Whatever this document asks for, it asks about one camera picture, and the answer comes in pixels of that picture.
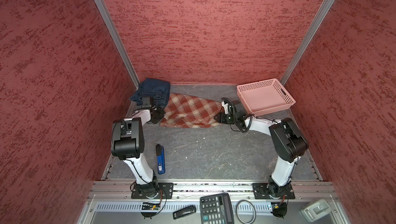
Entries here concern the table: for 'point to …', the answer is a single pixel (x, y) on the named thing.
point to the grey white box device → (315, 210)
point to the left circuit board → (148, 206)
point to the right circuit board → (279, 209)
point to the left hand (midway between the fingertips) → (165, 115)
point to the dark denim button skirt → (158, 102)
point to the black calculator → (216, 209)
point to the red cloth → (190, 111)
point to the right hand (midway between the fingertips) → (214, 120)
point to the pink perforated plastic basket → (262, 97)
